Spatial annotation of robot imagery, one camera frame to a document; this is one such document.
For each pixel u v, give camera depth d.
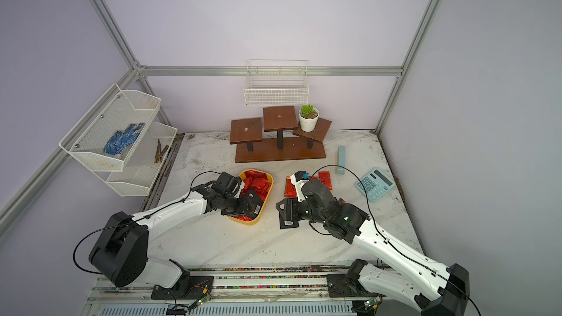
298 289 0.74
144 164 0.93
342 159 1.05
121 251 0.42
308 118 0.94
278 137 1.05
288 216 0.61
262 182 0.96
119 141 0.77
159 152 0.95
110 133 0.78
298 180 0.64
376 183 1.00
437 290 0.39
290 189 0.98
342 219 0.51
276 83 0.96
